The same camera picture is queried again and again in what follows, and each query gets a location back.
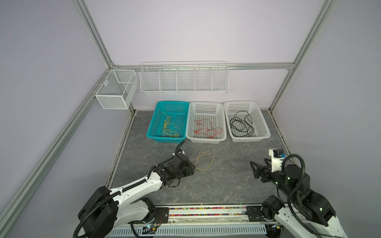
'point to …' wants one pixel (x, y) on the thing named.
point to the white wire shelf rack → (184, 77)
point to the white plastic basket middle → (212, 110)
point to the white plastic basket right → (262, 130)
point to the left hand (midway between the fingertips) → (192, 170)
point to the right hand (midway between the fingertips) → (259, 162)
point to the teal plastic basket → (179, 111)
